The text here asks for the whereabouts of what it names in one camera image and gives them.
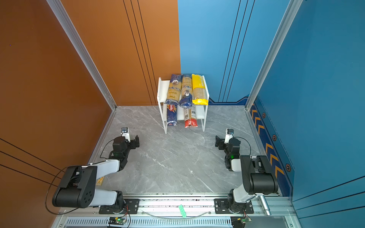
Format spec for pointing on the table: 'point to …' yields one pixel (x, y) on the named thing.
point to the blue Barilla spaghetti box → (172, 115)
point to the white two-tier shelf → (162, 90)
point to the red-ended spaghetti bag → (190, 119)
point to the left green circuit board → (117, 221)
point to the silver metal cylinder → (264, 204)
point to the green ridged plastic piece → (182, 211)
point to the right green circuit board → (239, 222)
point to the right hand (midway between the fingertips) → (223, 136)
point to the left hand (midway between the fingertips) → (129, 134)
